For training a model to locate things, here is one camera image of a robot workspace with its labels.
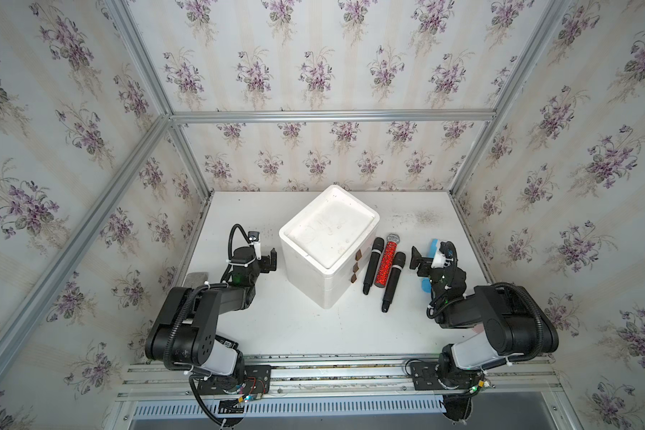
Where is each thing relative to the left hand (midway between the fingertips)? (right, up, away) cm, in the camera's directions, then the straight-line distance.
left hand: (260, 249), depth 93 cm
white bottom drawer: (+27, -10, -17) cm, 33 cm away
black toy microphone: (+43, 0, +5) cm, 43 cm away
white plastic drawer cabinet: (+24, +4, -18) cm, 31 cm away
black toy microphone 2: (+49, -6, 0) cm, 49 cm away
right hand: (+60, +1, -4) cm, 60 cm away
